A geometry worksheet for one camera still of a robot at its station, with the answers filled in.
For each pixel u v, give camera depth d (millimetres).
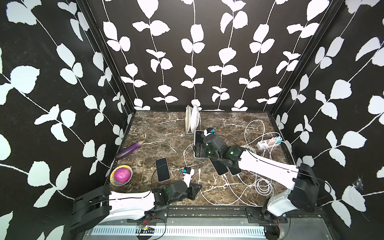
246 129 1041
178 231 701
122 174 810
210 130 703
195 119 971
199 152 685
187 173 718
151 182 843
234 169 562
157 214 736
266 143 992
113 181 801
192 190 686
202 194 779
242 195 799
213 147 581
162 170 888
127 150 948
